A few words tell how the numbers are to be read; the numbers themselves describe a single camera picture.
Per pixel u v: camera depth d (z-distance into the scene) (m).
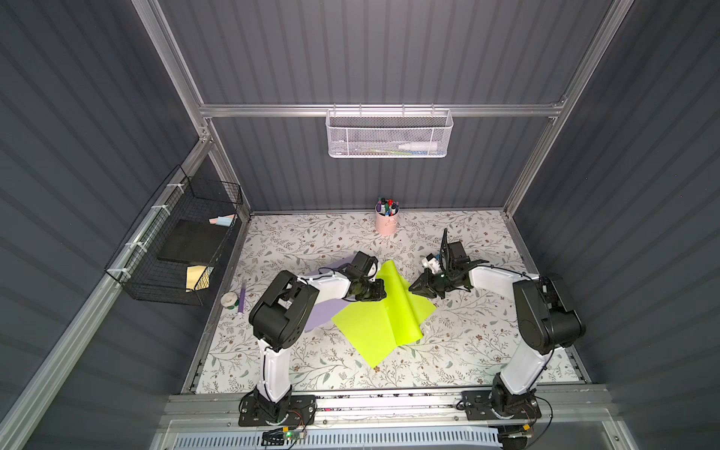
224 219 0.83
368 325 0.89
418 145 0.88
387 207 1.05
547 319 0.49
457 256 0.79
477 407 0.74
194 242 0.72
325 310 0.91
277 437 0.72
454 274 0.75
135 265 0.62
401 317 0.88
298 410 0.73
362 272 0.79
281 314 0.51
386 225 1.08
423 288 0.84
